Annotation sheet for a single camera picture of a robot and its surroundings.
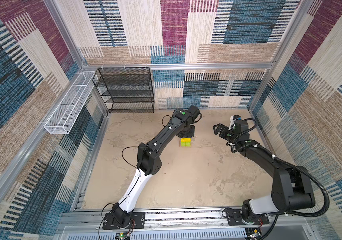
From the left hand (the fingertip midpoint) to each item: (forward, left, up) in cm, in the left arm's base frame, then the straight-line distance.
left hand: (189, 133), depth 90 cm
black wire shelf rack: (+36, +42, +5) cm, 56 cm away
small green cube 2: (0, 0, -11) cm, 11 cm away
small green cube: (0, +3, -11) cm, 11 cm away
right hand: (+1, -18, +1) cm, 18 cm away
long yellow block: (-2, +2, -3) cm, 4 cm away
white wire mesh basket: (+3, +62, +20) cm, 65 cm away
